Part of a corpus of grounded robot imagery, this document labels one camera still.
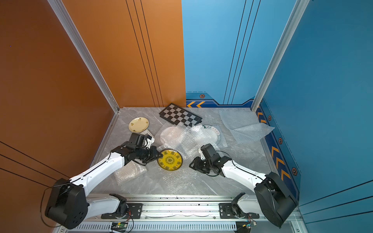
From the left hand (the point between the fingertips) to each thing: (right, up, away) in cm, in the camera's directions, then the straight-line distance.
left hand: (163, 153), depth 83 cm
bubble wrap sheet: (+55, +16, +26) cm, 63 cm away
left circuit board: (-19, -34, -12) cm, 41 cm away
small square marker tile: (-16, +11, +22) cm, 29 cm away
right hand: (+16, -8, -1) cm, 18 cm away
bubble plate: (-19, -10, -1) cm, 22 cm away
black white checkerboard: (+5, +23, +29) cm, 38 cm away
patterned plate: (+29, +9, +17) cm, 35 cm away
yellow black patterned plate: (+5, -4, 0) cm, 6 cm away
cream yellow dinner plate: (-25, +16, +27) cm, 40 cm away
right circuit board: (+42, -33, -13) cm, 55 cm away
